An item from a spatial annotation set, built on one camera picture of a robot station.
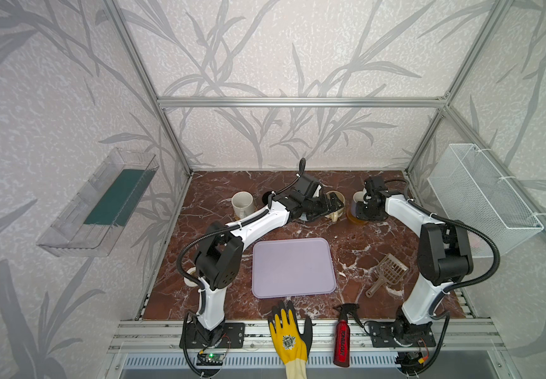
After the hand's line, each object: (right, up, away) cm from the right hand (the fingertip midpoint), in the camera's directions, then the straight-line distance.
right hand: (362, 207), depth 98 cm
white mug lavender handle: (-2, +5, -2) cm, 6 cm away
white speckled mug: (-51, +1, +4) cm, 51 cm away
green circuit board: (-55, -45, -26) cm, 76 cm away
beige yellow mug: (-10, -3, 0) cm, 10 cm away
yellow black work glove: (-30, -39, -27) cm, 56 cm away
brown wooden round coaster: (-3, -5, +2) cm, 6 cm away
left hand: (-12, +2, -15) cm, 19 cm away
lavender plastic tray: (-30, -22, -9) cm, 38 cm away
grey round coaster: (-26, 0, -29) cm, 39 cm away
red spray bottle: (-15, -36, -27) cm, 48 cm away
